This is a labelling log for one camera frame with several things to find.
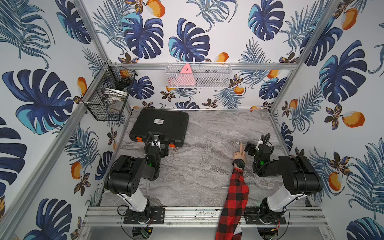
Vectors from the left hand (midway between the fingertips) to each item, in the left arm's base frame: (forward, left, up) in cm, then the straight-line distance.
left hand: (156, 141), depth 94 cm
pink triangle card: (+29, -16, +28) cm, 44 cm away
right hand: (+5, -64, -1) cm, 64 cm away
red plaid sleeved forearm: (-33, -46, -4) cm, 57 cm away
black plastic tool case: (+16, -8, 0) cm, 18 cm away
